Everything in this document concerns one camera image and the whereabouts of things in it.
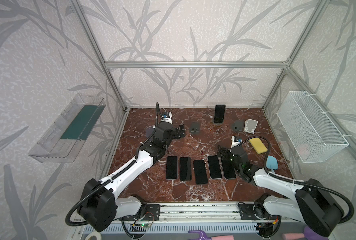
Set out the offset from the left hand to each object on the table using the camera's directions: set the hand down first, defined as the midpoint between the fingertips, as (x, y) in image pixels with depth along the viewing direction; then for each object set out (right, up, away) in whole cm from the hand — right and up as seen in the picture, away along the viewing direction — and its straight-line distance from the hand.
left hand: (179, 120), depth 80 cm
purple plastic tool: (+13, -54, -12) cm, 57 cm away
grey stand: (+10, -6, +29) cm, 32 cm away
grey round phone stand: (+42, -4, +27) cm, 50 cm away
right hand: (+27, -13, +8) cm, 31 cm away
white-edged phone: (+21, -28, +9) cm, 36 cm away
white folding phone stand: (+48, -4, +22) cm, 53 cm away
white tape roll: (-37, -53, -12) cm, 65 cm away
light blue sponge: (+56, -26, +9) cm, 62 cm away
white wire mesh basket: (+59, -6, -17) cm, 62 cm away
